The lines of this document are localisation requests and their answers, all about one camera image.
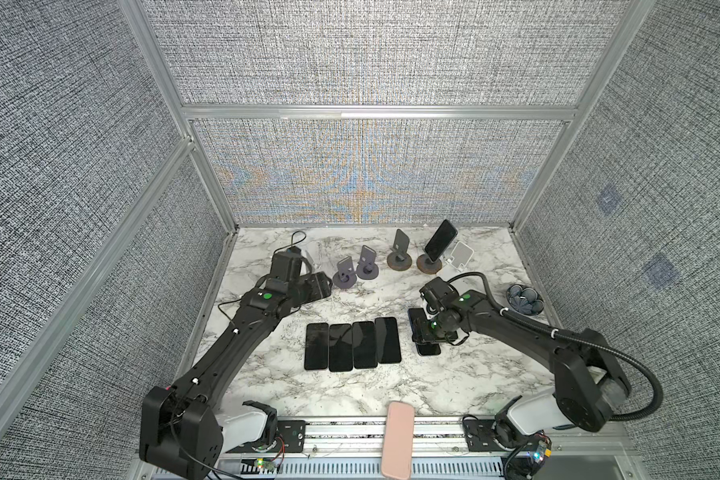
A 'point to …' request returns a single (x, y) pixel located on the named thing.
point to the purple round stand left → (345, 277)
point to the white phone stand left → (314, 256)
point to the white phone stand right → (461, 254)
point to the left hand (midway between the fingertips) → (324, 283)
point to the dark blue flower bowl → (526, 300)
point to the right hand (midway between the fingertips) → (422, 335)
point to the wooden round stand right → (426, 265)
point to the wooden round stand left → (399, 260)
